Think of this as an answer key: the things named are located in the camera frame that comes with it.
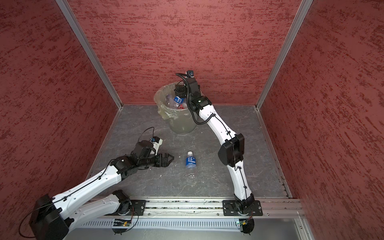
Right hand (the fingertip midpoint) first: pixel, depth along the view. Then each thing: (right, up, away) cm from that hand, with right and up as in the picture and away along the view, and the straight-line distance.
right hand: (183, 87), depth 85 cm
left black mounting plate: (-22, -64, -11) cm, 69 cm away
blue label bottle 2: (+5, -48, +2) cm, 49 cm away
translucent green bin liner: (-14, -4, +4) cm, 15 cm away
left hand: (-8, -41, -6) cm, 42 cm away
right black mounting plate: (+25, -64, -11) cm, 70 cm away
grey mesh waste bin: (-1, -20, +9) cm, 22 cm away
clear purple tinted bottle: (-10, -6, +13) cm, 18 cm away
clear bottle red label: (0, -10, +10) cm, 14 cm away
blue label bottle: (-3, -7, +8) cm, 11 cm away
